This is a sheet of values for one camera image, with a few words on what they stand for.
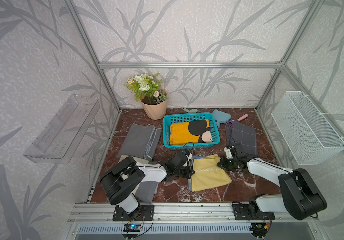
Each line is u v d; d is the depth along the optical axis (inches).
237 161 27.6
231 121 43.9
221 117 46.6
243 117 45.4
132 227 27.8
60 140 27.1
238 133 40.3
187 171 30.4
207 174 33.5
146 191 30.9
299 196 16.7
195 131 40.5
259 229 28.4
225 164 31.6
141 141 39.1
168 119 40.9
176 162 27.6
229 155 30.9
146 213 28.5
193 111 47.0
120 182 17.7
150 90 36.0
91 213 30.4
